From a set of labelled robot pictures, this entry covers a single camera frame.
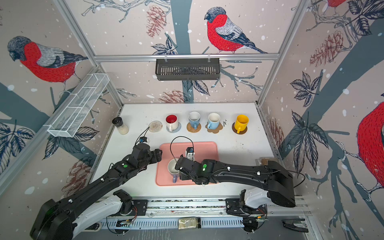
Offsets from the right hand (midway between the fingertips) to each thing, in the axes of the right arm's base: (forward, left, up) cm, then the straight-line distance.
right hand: (182, 172), depth 76 cm
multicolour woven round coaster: (+36, +25, -9) cm, 44 cm away
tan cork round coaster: (+34, -2, -9) cm, 35 cm away
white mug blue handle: (+37, -4, -2) cm, 37 cm away
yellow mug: (+34, -36, -1) cm, 50 cm away
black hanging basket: (+68, +3, +18) cm, 71 cm away
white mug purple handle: (+4, +8, -9) cm, 13 cm away
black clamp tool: (-19, -51, -8) cm, 55 cm away
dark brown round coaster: (+34, -33, -9) cm, 48 cm away
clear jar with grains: (+10, -47, -6) cm, 48 cm away
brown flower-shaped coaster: (+33, -19, -9) cm, 39 cm away
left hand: (+12, +15, 0) cm, 19 cm away
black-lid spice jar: (+29, +44, -3) cm, 53 cm away
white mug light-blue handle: (+35, -17, 0) cm, 39 cm away
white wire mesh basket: (+26, +57, +22) cm, 66 cm away
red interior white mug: (+37, +12, -4) cm, 40 cm away
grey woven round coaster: (+32, +10, -9) cm, 34 cm away
